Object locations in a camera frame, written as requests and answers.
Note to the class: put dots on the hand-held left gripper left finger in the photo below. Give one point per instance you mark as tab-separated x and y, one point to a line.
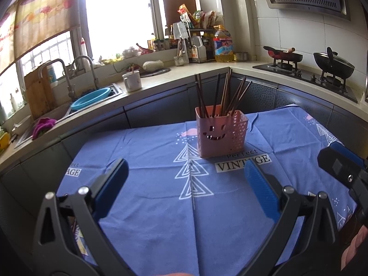
110	187

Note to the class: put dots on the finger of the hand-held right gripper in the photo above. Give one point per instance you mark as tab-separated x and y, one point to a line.
346	152
336	165

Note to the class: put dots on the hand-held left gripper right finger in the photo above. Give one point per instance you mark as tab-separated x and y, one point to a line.
261	189

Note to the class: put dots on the pink plastic chopstick holder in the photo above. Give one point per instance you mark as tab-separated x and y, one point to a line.
212	146

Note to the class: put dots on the bundle of wooden chopsticks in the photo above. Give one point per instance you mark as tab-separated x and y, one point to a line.
227	95

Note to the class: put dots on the person's right hand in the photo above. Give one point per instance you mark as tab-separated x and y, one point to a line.
356	253

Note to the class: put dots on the blue printed tablecloth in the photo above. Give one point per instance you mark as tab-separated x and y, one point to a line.
143	164

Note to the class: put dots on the steel pot lid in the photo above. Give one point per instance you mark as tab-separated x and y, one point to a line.
366	90

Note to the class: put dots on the black gas stove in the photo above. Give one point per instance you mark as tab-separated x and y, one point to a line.
304	76

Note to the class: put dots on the stainless steel sink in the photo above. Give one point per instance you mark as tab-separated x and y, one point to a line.
61	115

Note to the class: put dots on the black wok with lid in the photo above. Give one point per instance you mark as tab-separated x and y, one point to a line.
335	64

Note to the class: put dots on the grey kitchen cabinets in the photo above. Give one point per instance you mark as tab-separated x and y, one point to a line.
155	109

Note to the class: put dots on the blue plastic basin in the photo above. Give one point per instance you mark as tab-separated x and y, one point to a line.
90	99

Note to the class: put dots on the magenta cloth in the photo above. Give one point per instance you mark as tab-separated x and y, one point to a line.
43	127

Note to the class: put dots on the tall steel faucet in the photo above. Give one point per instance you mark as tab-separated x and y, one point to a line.
70	89

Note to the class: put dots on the white mug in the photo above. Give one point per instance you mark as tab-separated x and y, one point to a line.
132	82

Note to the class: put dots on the curved steel faucet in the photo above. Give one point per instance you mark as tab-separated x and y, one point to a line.
94	77

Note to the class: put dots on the red frying pan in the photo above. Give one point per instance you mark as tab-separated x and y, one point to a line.
284	56

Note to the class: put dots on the yellow container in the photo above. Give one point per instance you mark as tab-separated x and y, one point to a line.
4	141

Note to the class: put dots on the wooden cutting board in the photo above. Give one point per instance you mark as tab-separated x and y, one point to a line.
38	95

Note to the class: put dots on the white blue labelled container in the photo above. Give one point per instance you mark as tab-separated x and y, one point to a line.
51	74

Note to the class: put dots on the white dough lump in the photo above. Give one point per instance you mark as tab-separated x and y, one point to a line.
153	65

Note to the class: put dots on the white plastic bag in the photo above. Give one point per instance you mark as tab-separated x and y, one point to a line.
130	52

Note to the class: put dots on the white red capped bottle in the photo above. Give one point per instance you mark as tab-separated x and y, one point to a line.
84	47

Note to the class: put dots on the glass jar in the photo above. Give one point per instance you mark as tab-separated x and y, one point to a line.
180	61

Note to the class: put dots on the yellow cooking oil bottle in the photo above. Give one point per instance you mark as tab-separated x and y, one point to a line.
223	47

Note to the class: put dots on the row of seasoning bottles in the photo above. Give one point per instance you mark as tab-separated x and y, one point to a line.
162	43

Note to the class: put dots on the white plastic jug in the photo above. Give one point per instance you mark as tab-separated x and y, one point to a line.
198	50

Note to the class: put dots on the pile of snack packets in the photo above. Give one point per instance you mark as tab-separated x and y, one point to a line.
201	17

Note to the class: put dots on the patterned window blind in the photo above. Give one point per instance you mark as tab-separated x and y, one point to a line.
37	14

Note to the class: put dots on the brown cardboard sheet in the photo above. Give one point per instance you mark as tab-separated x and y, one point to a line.
178	8

